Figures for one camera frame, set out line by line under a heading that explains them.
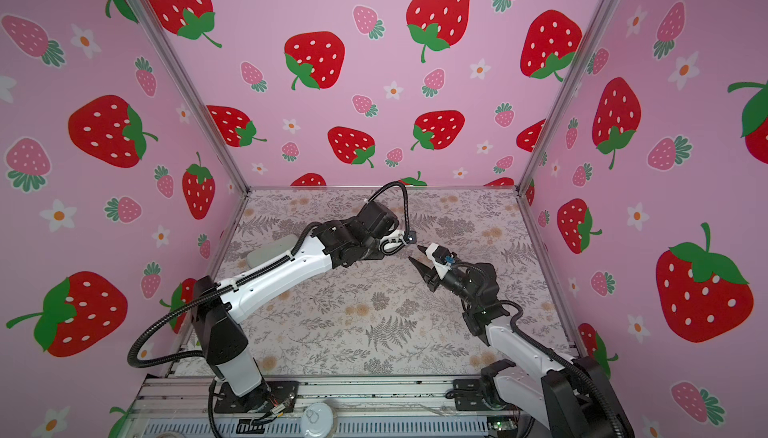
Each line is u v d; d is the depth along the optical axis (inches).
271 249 40.9
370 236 23.3
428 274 27.4
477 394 28.7
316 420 26.1
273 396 28.9
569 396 16.1
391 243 26.6
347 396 29.9
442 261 25.1
